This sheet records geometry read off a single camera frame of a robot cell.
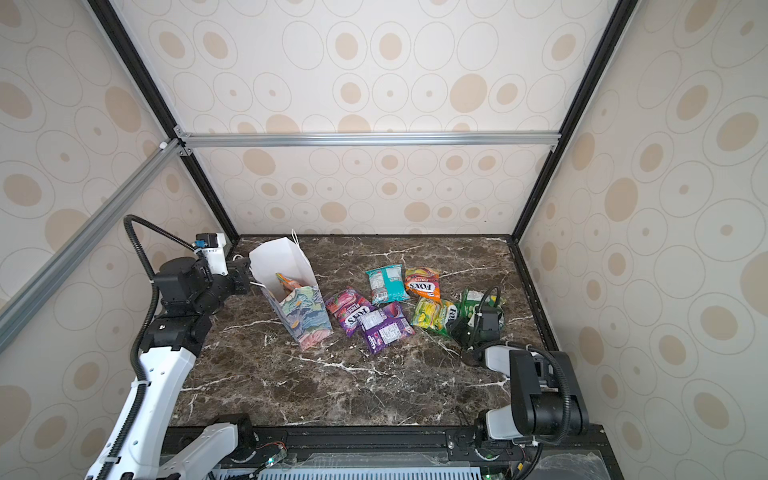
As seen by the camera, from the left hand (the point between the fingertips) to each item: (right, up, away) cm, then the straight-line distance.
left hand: (254, 255), depth 71 cm
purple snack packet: (+31, -21, +22) cm, 43 cm away
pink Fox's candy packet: (+18, -16, +26) cm, 35 cm away
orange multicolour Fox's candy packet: (+2, -8, +18) cm, 20 cm away
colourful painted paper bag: (+9, -15, +9) cm, 20 cm away
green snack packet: (+58, -14, +27) cm, 65 cm away
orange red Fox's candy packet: (+43, -8, +30) cm, 53 cm away
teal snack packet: (+31, -9, +32) cm, 45 cm away
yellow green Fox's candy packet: (+45, -18, +24) cm, 54 cm away
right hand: (+52, -21, +24) cm, 61 cm away
